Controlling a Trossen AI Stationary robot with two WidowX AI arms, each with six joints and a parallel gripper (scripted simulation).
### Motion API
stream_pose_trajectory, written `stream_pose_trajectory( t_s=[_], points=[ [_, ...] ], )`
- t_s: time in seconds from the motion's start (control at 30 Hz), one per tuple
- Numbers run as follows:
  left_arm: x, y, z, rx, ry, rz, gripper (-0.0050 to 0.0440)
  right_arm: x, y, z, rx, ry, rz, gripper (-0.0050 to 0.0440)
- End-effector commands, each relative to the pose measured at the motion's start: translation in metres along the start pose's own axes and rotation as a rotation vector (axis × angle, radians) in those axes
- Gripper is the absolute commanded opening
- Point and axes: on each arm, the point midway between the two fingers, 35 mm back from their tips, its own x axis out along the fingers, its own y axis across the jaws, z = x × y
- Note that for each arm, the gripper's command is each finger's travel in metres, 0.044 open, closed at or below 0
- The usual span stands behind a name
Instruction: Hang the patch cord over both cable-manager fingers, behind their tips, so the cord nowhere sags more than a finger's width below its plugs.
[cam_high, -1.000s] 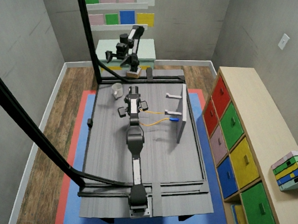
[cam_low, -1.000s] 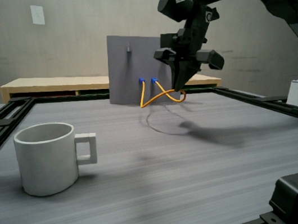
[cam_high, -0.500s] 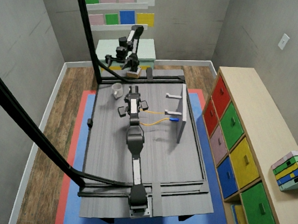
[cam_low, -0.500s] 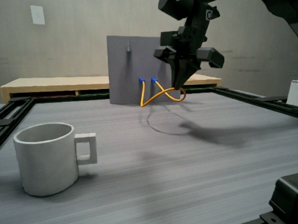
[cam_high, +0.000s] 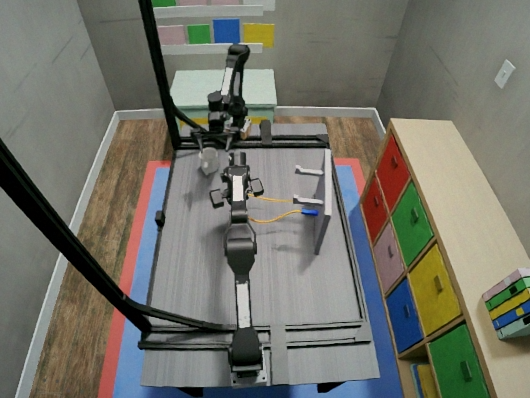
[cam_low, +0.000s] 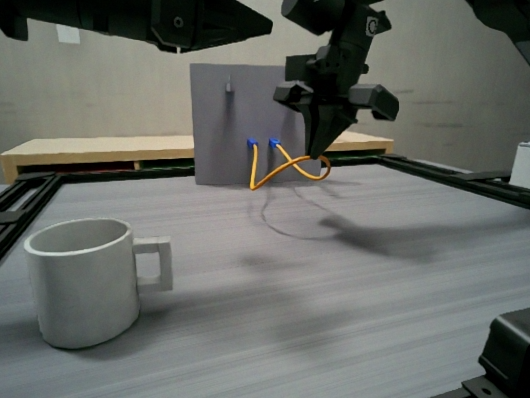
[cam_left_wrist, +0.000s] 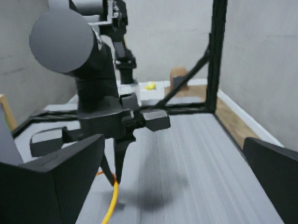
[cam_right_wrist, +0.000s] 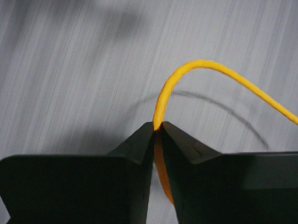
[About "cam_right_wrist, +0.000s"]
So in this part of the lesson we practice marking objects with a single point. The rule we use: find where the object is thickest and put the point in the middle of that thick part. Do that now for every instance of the orange cable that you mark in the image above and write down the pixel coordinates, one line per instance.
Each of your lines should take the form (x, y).
(164, 96)

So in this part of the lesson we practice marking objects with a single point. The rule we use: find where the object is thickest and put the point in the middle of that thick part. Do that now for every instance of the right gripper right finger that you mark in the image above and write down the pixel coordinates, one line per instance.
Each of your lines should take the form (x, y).
(203, 190)

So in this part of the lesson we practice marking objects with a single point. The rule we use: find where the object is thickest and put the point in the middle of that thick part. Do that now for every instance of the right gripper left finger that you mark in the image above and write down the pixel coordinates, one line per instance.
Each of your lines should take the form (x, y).
(84, 183)

